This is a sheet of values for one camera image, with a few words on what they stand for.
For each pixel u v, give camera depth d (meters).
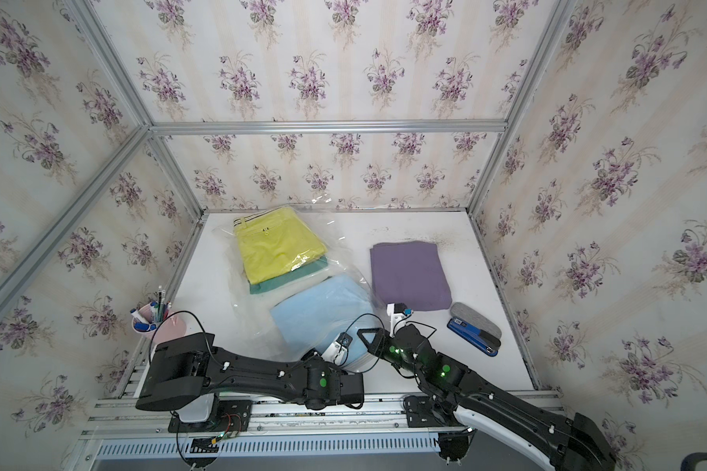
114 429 0.72
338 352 0.69
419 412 0.73
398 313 0.73
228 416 0.72
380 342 0.67
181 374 0.46
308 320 0.82
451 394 0.56
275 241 0.99
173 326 0.80
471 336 0.84
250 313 0.89
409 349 0.58
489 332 0.84
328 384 0.55
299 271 0.93
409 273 0.99
